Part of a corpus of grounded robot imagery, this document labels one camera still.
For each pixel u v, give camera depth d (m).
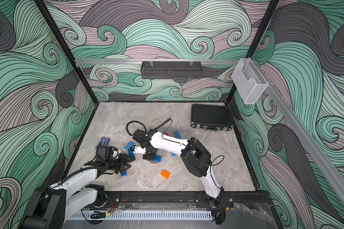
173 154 0.88
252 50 0.88
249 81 0.78
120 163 0.76
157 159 0.83
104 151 0.69
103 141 0.95
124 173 0.81
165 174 0.81
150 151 0.72
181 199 0.74
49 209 0.83
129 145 0.92
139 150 0.76
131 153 0.89
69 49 0.90
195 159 0.50
